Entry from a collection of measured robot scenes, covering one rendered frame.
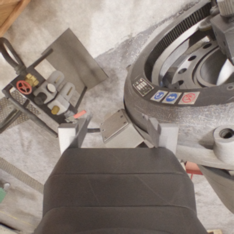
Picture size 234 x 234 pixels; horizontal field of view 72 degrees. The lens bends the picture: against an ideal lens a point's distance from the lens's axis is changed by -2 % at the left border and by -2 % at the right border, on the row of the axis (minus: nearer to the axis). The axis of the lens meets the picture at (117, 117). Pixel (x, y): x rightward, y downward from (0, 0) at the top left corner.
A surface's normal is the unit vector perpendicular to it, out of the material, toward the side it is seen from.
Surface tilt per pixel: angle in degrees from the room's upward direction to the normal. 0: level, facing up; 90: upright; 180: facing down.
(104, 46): 0
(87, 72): 0
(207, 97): 90
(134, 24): 0
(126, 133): 22
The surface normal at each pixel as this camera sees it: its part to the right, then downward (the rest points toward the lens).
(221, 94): -0.59, -0.65
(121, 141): 0.21, 0.46
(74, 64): -0.11, 0.65
